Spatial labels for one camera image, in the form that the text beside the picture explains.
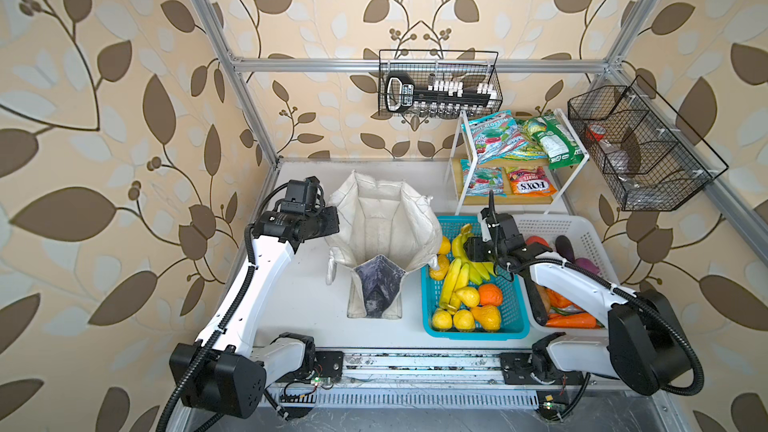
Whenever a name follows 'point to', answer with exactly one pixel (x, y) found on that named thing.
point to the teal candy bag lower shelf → (479, 181)
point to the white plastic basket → (587, 248)
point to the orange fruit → (489, 294)
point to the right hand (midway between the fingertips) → (474, 247)
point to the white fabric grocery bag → (386, 230)
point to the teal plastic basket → (514, 323)
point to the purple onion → (588, 265)
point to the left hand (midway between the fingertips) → (336, 217)
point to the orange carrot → (573, 321)
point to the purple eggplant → (564, 248)
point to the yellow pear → (488, 316)
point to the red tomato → (536, 239)
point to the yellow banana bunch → (460, 270)
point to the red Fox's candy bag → (530, 182)
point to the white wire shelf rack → (515, 160)
